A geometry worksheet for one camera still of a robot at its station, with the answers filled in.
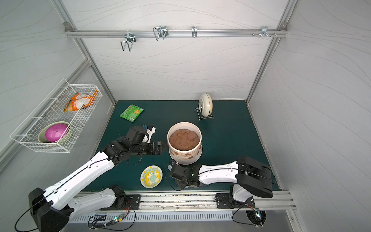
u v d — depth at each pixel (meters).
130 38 0.78
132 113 1.10
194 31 0.73
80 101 0.71
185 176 0.60
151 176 0.81
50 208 0.37
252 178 0.43
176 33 0.77
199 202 0.75
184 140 0.84
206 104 0.97
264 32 0.77
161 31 0.76
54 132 0.57
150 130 0.70
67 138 0.58
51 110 0.66
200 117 1.07
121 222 0.68
